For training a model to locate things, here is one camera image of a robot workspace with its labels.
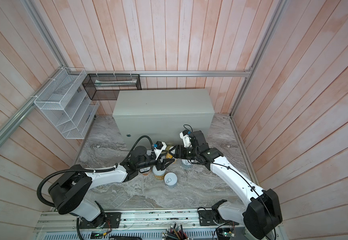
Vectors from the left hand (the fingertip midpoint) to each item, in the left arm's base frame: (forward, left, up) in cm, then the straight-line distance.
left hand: (171, 158), depth 80 cm
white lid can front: (-8, 0, -9) cm, 12 cm away
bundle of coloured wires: (-33, -2, -2) cm, 33 cm away
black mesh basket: (+51, +46, +10) cm, 70 cm away
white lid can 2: (+1, -9, -10) cm, 13 cm away
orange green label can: (-6, +7, -7) cm, 12 cm away
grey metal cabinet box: (+15, +5, +19) cm, 24 cm away
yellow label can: (0, +2, +4) cm, 4 cm away
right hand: (+2, -1, +4) cm, 4 cm away
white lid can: (-7, +14, -1) cm, 15 cm away
